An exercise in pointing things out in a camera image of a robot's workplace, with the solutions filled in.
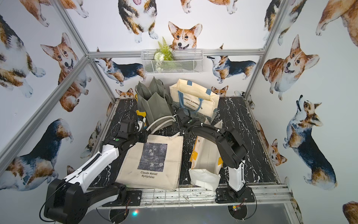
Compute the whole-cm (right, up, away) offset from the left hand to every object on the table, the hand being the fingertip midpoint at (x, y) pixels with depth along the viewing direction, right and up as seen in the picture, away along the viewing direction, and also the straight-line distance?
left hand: (150, 130), depth 85 cm
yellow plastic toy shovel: (-16, +10, +25) cm, 31 cm away
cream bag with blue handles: (+27, +21, +7) cm, 35 cm away
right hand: (+14, +2, +7) cm, 15 cm away
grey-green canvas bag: (+1, +16, +9) cm, 18 cm away
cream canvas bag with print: (+4, -19, -3) cm, 20 cm away
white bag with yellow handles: (+34, -20, -1) cm, 40 cm away
